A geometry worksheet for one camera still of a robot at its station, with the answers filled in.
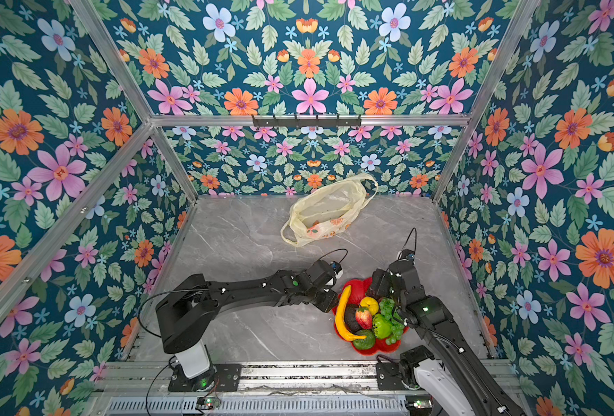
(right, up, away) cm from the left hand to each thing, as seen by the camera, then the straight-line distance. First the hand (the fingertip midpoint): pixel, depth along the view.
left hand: (339, 299), depth 83 cm
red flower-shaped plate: (+7, +2, +5) cm, 9 cm away
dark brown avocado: (+3, -5, -3) cm, 7 cm away
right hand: (+15, +9, -4) cm, 18 cm away
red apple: (+7, -4, -7) cm, 10 cm away
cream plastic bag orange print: (-4, +31, +32) cm, 45 cm away
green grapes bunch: (+17, -6, -7) cm, 19 cm away
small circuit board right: (+22, -24, -12) cm, 35 cm away
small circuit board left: (-37, -25, -13) cm, 46 cm away
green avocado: (+7, -10, -9) cm, 15 cm away
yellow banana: (0, -6, -6) cm, 9 cm away
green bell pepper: (+12, -6, -6) cm, 15 cm away
